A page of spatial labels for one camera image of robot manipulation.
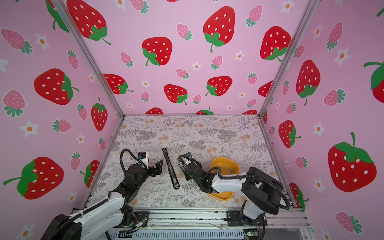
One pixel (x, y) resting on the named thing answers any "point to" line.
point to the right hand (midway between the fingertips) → (185, 165)
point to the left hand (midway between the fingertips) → (156, 159)
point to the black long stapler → (172, 176)
